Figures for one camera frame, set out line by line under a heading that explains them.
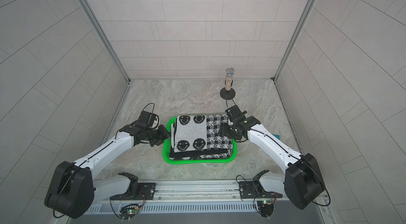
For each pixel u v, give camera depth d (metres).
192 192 0.71
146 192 0.71
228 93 1.08
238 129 0.57
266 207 0.68
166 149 0.77
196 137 0.79
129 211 0.65
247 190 0.71
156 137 0.71
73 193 0.39
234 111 0.64
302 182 0.39
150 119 0.67
